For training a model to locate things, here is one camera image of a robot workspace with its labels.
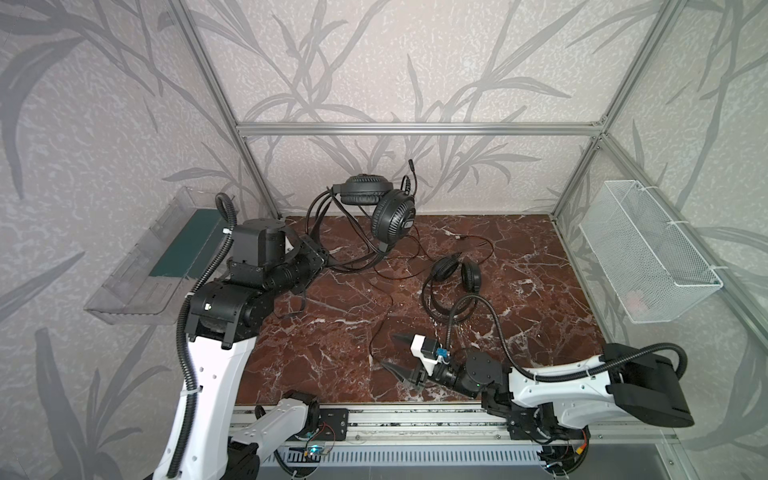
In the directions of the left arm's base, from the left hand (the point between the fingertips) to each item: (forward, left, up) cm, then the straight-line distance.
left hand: (338, 240), depth 60 cm
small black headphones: (+15, -26, -33) cm, 45 cm away
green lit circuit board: (-33, +7, -40) cm, 52 cm away
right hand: (-14, -11, -16) cm, 24 cm away
